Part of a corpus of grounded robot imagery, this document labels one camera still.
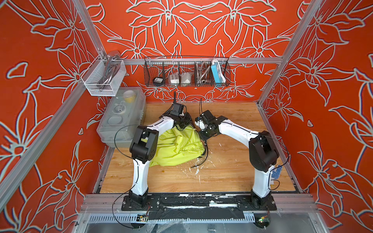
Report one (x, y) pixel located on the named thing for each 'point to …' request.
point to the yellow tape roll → (129, 96)
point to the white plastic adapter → (185, 77)
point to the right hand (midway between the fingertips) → (198, 136)
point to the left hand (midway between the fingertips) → (194, 118)
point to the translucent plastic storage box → (125, 110)
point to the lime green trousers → (178, 145)
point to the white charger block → (174, 78)
